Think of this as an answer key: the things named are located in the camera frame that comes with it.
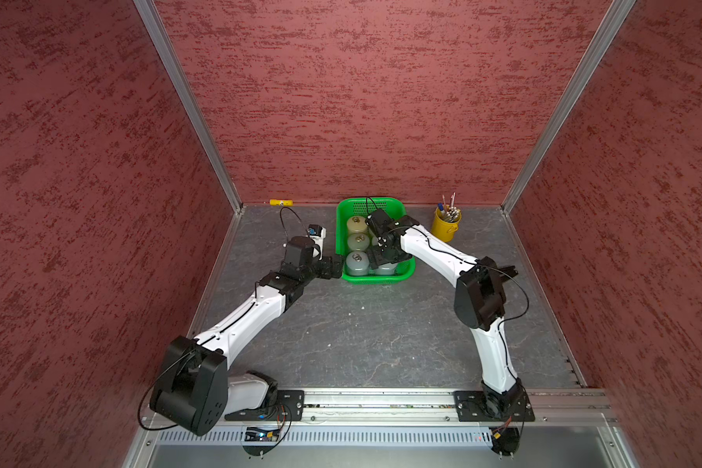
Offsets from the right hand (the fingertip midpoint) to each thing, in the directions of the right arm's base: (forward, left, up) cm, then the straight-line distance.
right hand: (388, 262), depth 94 cm
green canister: (+7, +10, +2) cm, 12 cm away
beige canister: (+14, +10, +4) cm, 18 cm away
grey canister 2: (-3, +1, +1) cm, 4 cm away
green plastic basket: (+28, +7, -2) cm, 29 cm away
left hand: (-4, +19, +8) cm, 21 cm away
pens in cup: (+14, -21, +8) cm, 27 cm away
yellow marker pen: (+36, +43, -6) cm, 56 cm away
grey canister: (-1, +10, +2) cm, 11 cm away
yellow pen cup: (+14, -22, -1) cm, 26 cm away
